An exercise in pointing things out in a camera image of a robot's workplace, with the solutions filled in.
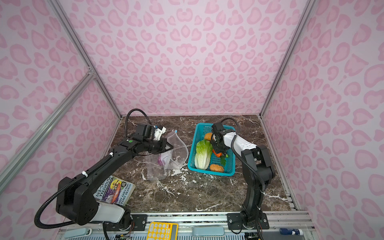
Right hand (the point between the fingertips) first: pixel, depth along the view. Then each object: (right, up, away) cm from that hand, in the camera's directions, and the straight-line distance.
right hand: (221, 147), depth 95 cm
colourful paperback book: (-60, -22, -14) cm, 65 cm away
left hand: (-28, +3, -16) cm, 32 cm away
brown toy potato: (-4, -11, -9) cm, 15 cm away
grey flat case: (-11, -34, -28) cm, 45 cm away
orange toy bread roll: (-8, +7, +6) cm, 12 cm away
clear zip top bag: (-39, -11, -4) cm, 41 cm away
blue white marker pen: (+28, -36, -26) cm, 52 cm away
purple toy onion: (-37, -8, -7) cm, 39 cm away
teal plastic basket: (+3, -11, -8) cm, 14 cm away
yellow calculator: (-32, -36, -25) cm, 54 cm away
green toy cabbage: (-12, -3, -7) cm, 14 cm away
